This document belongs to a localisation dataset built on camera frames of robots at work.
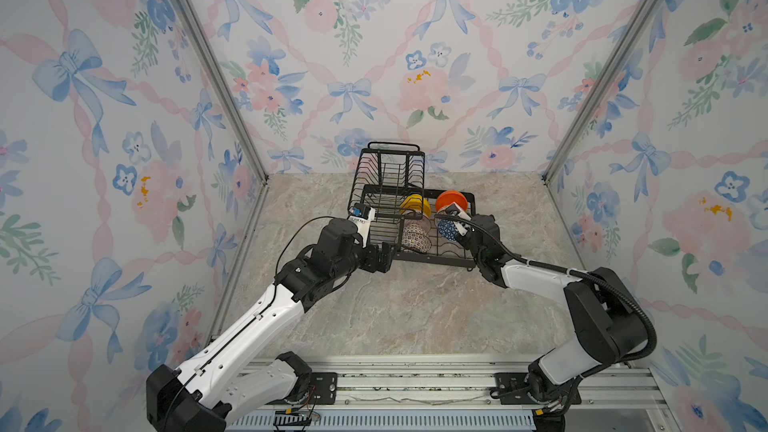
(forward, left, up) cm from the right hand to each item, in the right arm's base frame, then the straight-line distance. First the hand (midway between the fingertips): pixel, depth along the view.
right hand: (470, 212), depth 91 cm
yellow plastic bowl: (+12, +15, -10) cm, 22 cm away
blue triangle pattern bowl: (-2, +6, -6) cm, 9 cm away
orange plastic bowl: (+12, +4, -6) cm, 14 cm away
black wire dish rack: (+2, +14, -9) cm, 17 cm away
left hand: (-17, +26, +10) cm, 33 cm away
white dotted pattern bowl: (-2, +16, -10) cm, 19 cm away
